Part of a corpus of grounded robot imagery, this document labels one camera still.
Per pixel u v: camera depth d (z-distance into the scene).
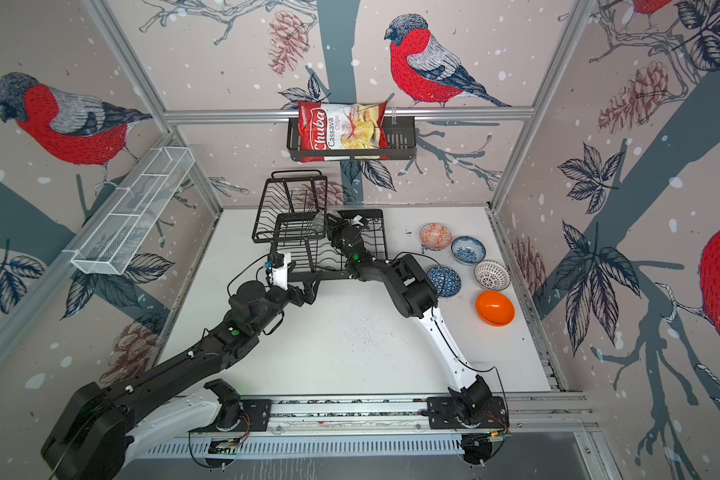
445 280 0.97
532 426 0.74
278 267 0.66
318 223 1.05
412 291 0.66
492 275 0.98
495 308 0.90
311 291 0.71
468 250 1.07
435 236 1.10
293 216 1.10
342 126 0.88
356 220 1.01
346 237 0.86
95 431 0.40
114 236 0.73
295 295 0.69
